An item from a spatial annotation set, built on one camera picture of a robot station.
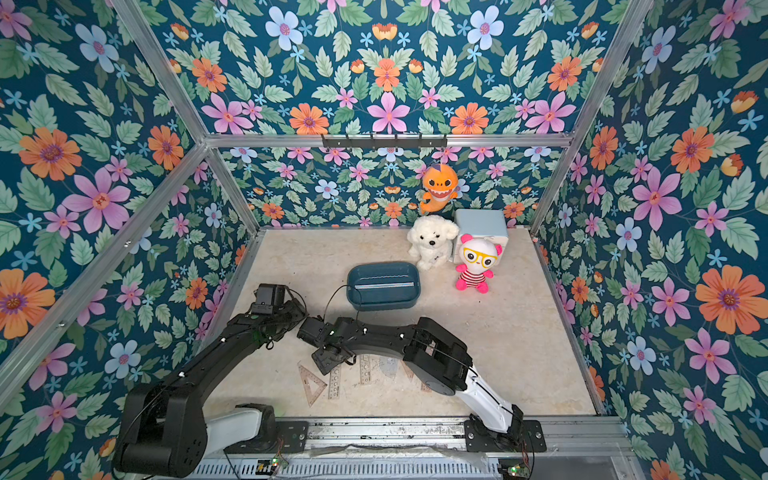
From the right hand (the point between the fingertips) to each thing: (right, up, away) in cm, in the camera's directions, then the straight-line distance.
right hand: (333, 356), depth 87 cm
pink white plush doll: (+44, +29, +6) cm, 53 cm away
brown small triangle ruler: (+22, +10, -36) cm, 43 cm away
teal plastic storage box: (+15, +15, +18) cm, 27 cm away
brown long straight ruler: (+27, -7, -5) cm, 28 cm away
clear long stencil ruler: (+1, -6, -3) cm, 7 cm away
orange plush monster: (+33, +53, +11) cm, 64 cm away
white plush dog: (+29, +35, +8) cm, 46 cm away
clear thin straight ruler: (+14, +19, +15) cm, 28 cm away
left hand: (-10, +13, +3) cm, 16 cm away
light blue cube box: (+51, +40, +14) cm, 66 cm away
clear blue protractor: (+17, -3, 0) cm, 17 cm away
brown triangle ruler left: (-7, -5, -3) cm, 9 cm away
